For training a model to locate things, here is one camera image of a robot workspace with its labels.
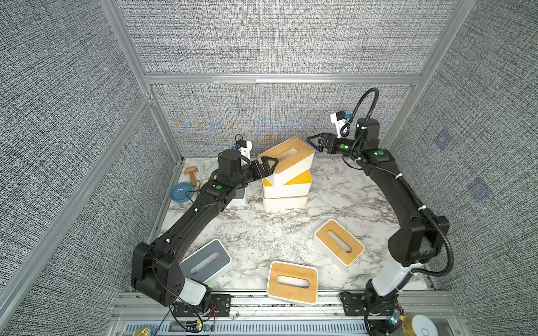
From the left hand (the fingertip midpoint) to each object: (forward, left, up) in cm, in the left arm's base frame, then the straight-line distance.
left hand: (274, 161), depth 74 cm
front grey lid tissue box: (-25, +27, -29) cm, 47 cm away
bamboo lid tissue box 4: (-33, -5, -29) cm, 45 cm away
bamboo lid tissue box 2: (0, -6, -29) cm, 29 cm away
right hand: (+8, -15, +5) cm, 18 cm away
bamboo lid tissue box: (+9, -10, -8) cm, 16 cm away
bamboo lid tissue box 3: (-19, -25, -30) cm, 44 cm away
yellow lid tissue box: (0, -10, -16) cm, 18 cm away
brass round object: (-46, +43, -27) cm, 68 cm away
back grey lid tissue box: (+3, +15, -27) cm, 31 cm away
